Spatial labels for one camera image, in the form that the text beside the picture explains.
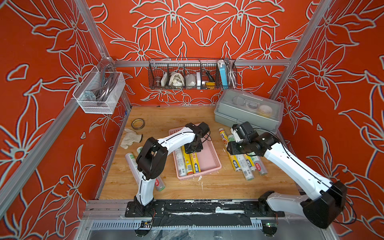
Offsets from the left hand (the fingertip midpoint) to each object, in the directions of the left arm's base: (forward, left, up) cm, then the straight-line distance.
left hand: (196, 150), depth 89 cm
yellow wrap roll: (-9, 0, +2) cm, 9 cm away
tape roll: (+22, +45, -5) cm, 50 cm away
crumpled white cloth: (+9, +46, -4) cm, 47 cm away
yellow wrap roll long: (-7, +5, -1) cm, 8 cm away
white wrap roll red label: (-21, +19, -2) cm, 28 cm away
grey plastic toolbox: (+24, -22, +15) cm, 36 cm away
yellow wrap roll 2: (-3, -22, -2) cm, 22 cm away
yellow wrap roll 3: (-5, -32, -1) cm, 32 cm away
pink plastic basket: (-5, -9, -6) cm, 11 cm away
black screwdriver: (+41, -5, +28) cm, 50 cm away
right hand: (-4, -17, +12) cm, 21 cm away
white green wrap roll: (-8, +9, -1) cm, 12 cm away
